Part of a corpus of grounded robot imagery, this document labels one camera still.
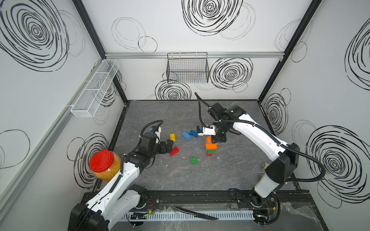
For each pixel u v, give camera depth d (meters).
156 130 0.71
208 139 0.75
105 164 0.67
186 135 0.98
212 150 0.88
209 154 0.90
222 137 0.68
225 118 0.54
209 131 0.68
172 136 0.97
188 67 0.96
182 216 0.77
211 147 0.82
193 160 0.84
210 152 0.87
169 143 0.72
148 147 0.60
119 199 0.56
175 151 0.90
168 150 0.72
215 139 0.67
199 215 0.70
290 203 0.73
